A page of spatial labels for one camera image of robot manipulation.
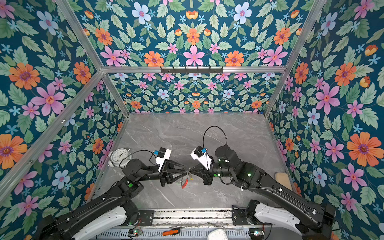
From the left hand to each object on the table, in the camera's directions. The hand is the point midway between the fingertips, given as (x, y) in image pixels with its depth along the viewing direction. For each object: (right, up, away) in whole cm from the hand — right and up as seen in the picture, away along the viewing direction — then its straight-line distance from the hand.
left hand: (185, 172), depth 57 cm
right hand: (+2, 0, +4) cm, 5 cm away
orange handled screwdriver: (-7, -32, +12) cm, 34 cm away
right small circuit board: (+33, -33, +13) cm, 48 cm away
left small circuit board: (-24, -32, +12) cm, 42 cm away
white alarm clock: (-45, -1, +33) cm, 56 cm away
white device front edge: (+14, -31, +10) cm, 36 cm away
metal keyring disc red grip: (0, -6, +5) cm, 8 cm away
